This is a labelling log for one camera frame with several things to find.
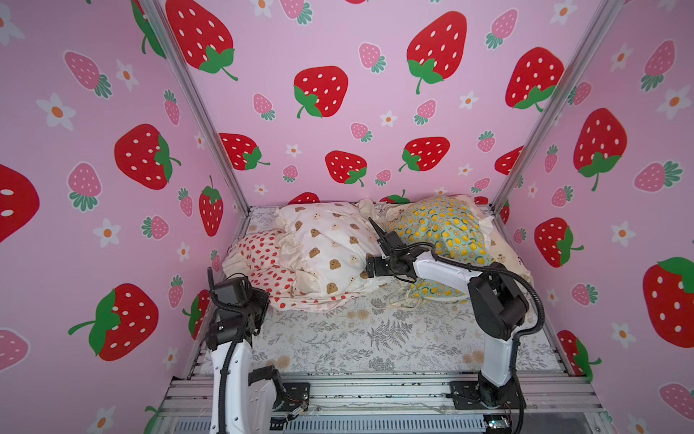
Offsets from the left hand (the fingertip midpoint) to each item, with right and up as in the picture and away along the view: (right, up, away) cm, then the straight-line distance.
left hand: (267, 290), depth 79 cm
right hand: (+33, +4, +16) cm, 36 cm away
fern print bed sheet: (+82, -20, +3) cm, 85 cm away
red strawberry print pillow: (-8, +8, +16) cm, 20 cm away
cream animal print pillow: (+78, +10, +14) cm, 80 cm away
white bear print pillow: (+16, +13, +10) cm, 23 cm away
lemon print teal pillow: (+57, +18, +3) cm, 60 cm away
